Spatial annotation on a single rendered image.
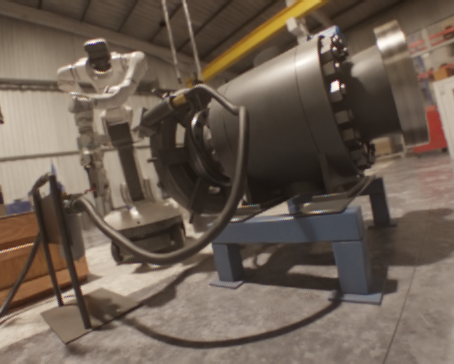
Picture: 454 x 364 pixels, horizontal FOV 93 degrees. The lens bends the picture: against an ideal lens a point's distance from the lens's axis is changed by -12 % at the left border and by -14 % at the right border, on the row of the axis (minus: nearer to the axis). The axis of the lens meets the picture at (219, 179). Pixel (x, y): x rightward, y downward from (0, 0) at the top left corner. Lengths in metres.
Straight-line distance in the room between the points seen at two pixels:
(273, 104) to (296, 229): 0.43
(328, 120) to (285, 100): 0.16
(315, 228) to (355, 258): 0.13
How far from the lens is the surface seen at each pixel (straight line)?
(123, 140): 1.71
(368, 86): 0.94
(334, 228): 0.74
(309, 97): 0.85
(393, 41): 0.93
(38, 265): 1.59
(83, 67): 1.62
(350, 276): 0.78
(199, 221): 2.23
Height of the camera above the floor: 0.40
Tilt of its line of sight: 1 degrees up
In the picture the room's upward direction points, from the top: 12 degrees counter-clockwise
